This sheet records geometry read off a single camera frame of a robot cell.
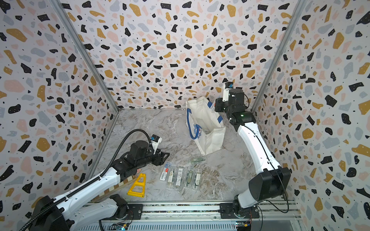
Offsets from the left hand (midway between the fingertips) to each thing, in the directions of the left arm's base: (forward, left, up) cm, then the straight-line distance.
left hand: (166, 152), depth 79 cm
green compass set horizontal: (+2, -18, -15) cm, 23 cm away
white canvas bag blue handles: (+30, -24, -13) cm, 40 cm away
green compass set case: (-9, -12, -14) cm, 21 cm away
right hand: (+20, -28, +20) cm, 40 cm away
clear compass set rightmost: (-10, -17, -14) cm, 25 cm away
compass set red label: (-6, +2, -14) cm, 15 cm away
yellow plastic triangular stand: (-15, +17, -16) cm, 27 cm away
